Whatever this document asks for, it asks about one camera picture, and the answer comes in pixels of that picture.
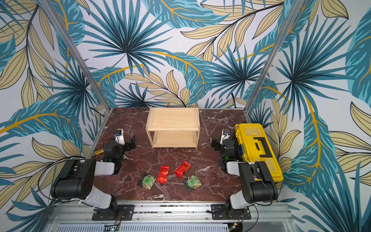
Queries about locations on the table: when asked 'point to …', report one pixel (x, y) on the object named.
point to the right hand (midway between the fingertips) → (222, 137)
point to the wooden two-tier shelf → (171, 119)
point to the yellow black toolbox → (256, 146)
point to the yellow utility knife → (99, 152)
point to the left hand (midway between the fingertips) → (127, 137)
